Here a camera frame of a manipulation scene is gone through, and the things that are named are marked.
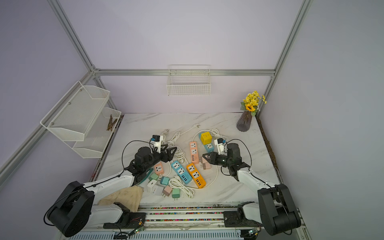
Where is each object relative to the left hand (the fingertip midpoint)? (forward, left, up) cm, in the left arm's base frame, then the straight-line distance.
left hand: (171, 147), depth 84 cm
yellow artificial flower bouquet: (+25, -48, +12) cm, 56 cm away
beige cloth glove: (-23, +22, -14) cm, 35 cm away
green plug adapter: (-12, +11, -13) cm, 21 cm away
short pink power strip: (-7, +9, -12) cm, 17 cm away
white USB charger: (-17, +11, -9) cm, 22 cm away
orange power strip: (-15, -17, -12) cm, 26 cm away
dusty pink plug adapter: (-20, +2, -14) cm, 24 cm away
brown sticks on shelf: (+20, +43, -1) cm, 48 cm away
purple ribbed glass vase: (+27, -49, -7) cm, 56 cm away
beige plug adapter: (-7, -18, -3) cm, 19 cm away
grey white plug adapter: (-21, +7, -10) cm, 24 cm away
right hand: (-4, -19, -5) cm, 20 cm away
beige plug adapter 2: (-5, -20, -12) cm, 24 cm away
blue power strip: (-9, -5, -13) cm, 16 cm away
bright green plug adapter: (-21, -3, -13) cm, 25 cm away
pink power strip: (+4, -13, -13) cm, 18 cm away
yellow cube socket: (+12, -21, -6) cm, 24 cm away
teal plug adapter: (-14, +4, -13) cm, 20 cm away
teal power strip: (+8, -23, -12) cm, 27 cm away
